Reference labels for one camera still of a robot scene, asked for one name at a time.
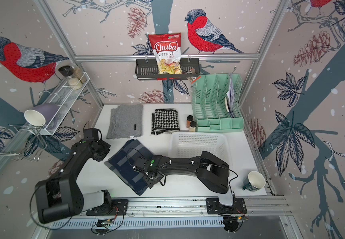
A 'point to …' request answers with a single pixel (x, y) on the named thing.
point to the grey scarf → (125, 120)
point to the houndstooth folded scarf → (164, 121)
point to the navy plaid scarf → (121, 162)
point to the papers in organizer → (230, 94)
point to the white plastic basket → (192, 144)
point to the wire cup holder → (23, 140)
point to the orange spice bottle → (189, 118)
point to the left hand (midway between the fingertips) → (111, 145)
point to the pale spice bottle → (192, 128)
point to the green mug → (256, 181)
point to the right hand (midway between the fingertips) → (152, 180)
